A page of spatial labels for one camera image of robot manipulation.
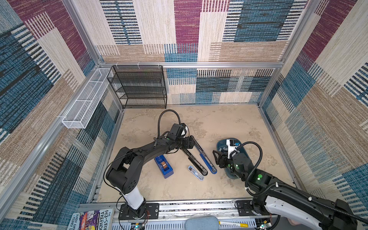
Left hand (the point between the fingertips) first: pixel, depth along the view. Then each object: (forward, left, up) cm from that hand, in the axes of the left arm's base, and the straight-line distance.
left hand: (191, 141), depth 90 cm
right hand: (-11, -14, +6) cm, 18 cm away
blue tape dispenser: (-14, +16, -3) cm, 22 cm away
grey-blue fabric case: (-41, -3, -5) cm, 41 cm away
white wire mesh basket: (0, +55, +25) cm, 60 cm away
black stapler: (-10, -2, -7) cm, 13 cm away
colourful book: (-39, +48, -7) cm, 62 cm away
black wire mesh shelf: (+44, +38, +8) cm, 59 cm away
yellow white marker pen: (-42, -24, -8) cm, 49 cm away
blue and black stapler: (-12, -10, -6) cm, 17 cm away
